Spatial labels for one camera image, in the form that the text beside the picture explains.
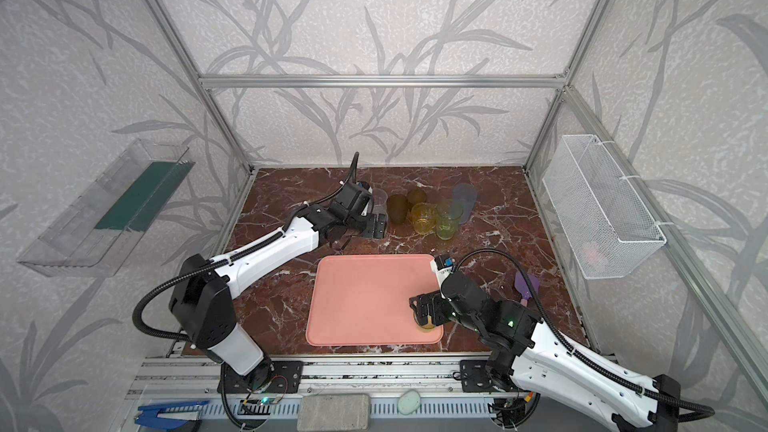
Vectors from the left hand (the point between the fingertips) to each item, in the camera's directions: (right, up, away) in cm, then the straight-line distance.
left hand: (378, 215), depth 85 cm
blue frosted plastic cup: (+30, +6, +20) cm, 36 cm away
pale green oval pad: (+9, -42, -16) cm, 46 cm away
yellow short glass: (+15, -2, +18) cm, 23 cm away
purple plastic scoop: (+43, -22, +1) cm, 48 cm away
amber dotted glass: (+6, +1, +15) cm, 16 cm away
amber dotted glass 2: (+12, +5, +20) cm, 24 cm away
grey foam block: (-8, -43, -18) cm, 48 cm away
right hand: (+13, -17, -11) cm, 24 cm away
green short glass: (+14, -29, -6) cm, 33 cm away
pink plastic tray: (-4, -25, 0) cm, 25 cm away
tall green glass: (+23, -1, +20) cm, 30 cm away
